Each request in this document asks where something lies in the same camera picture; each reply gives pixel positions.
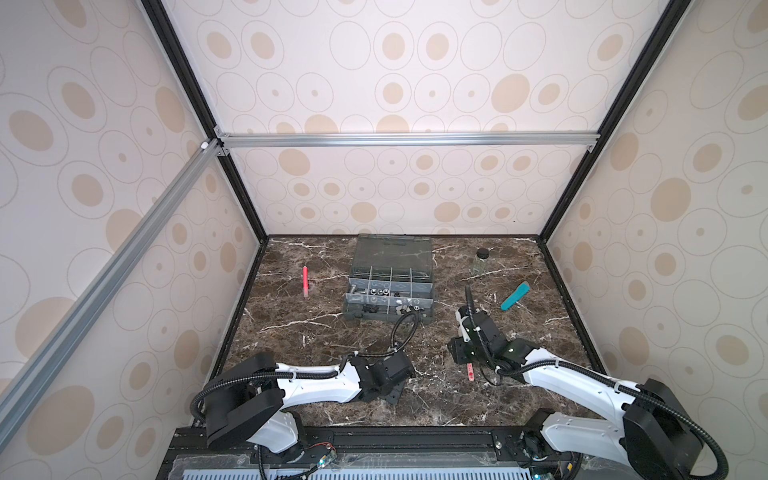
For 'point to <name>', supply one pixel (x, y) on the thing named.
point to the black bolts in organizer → (370, 309)
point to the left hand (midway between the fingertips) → (404, 388)
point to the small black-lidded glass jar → (480, 266)
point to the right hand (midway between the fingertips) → (455, 343)
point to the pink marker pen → (305, 282)
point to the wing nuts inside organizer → (411, 308)
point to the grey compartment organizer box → (390, 273)
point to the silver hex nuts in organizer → (384, 291)
